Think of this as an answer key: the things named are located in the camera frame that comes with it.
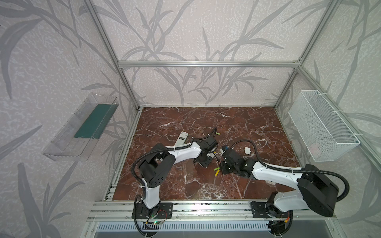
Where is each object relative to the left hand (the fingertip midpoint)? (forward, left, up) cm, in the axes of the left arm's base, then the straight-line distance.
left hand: (206, 157), depth 91 cm
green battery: (+19, -9, -2) cm, 21 cm away
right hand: (-3, -8, +2) cm, 9 cm away
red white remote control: (+14, +17, -1) cm, 22 cm away
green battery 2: (-7, -6, -1) cm, 9 cm away
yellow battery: (-9, -6, -1) cm, 11 cm away
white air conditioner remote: (+2, -4, -1) cm, 4 cm away
